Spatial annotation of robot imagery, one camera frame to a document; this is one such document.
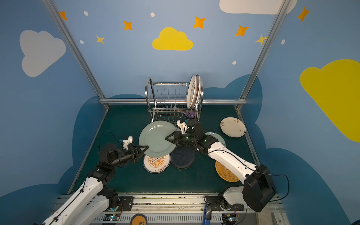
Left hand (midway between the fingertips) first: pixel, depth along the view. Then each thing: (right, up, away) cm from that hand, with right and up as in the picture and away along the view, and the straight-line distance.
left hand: (149, 149), depth 72 cm
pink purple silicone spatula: (+25, +20, +39) cm, 51 cm away
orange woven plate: (+43, -18, +13) cm, 49 cm away
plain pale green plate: (+1, +7, +7) cm, 10 cm away
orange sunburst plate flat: (+1, -14, +16) cm, 21 cm away
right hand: (+10, +6, +3) cm, 12 cm away
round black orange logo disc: (-5, -36, -1) cm, 36 cm away
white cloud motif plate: (+23, +34, +16) cm, 44 cm away
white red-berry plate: (+57, +10, +36) cm, 68 cm away
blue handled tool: (+29, -31, -4) cm, 43 cm away
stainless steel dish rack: (+5, +30, +39) cm, 50 cm away
